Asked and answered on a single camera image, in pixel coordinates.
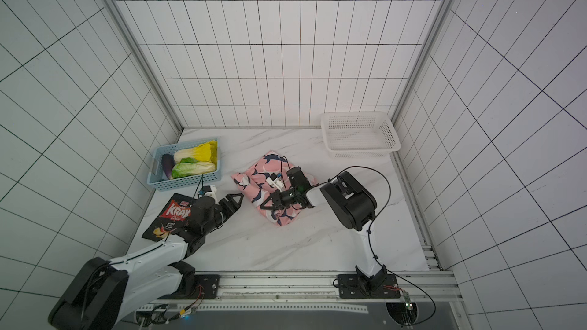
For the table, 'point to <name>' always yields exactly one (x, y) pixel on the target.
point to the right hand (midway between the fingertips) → (257, 210)
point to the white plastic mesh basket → (359, 134)
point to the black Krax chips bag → (171, 220)
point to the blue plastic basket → (157, 178)
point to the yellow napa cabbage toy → (206, 152)
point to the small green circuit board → (407, 300)
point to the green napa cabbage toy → (189, 166)
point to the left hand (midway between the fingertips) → (238, 202)
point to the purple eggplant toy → (168, 162)
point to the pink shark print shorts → (254, 182)
